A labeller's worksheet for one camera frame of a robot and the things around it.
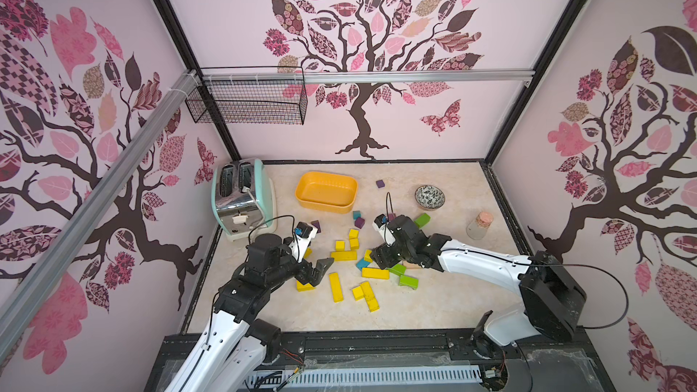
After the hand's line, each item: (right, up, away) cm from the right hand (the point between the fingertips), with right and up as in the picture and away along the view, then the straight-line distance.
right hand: (379, 248), depth 85 cm
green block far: (+18, +7, +16) cm, 25 cm away
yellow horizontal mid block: (-12, -4, +6) cm, 14 cm away
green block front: (+10, -11, 0) cm, 15 cm away
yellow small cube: (-13, -1, +7) cm, 15 cm away
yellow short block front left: (-23, -8, -11) cm, 27 cm away
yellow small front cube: (-7, -13, -4) cm, 15 cm away
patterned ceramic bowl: (+22, +16, +21) cm, 34 cm away
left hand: (-17, 0, -12) cm, 21 cm away
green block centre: (+6, -8, +1) cm, 10 cm away
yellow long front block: (-3, -15, -3) cm, 15 cm away
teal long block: (-5, -7, +4) cm, 10 cm away
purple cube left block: (-23, +6, +14) cm, 27 cm away
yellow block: (-1, -9, +1) cm, 9 cm away
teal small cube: (-7, +9, +16) cm, 20 cm away
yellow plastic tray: (-20, +18, +25) cm, 36 cm away
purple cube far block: (+3, +21, +28) cm, 35 cm away
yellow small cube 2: (-4, -3, -1) cm, 5 cm away
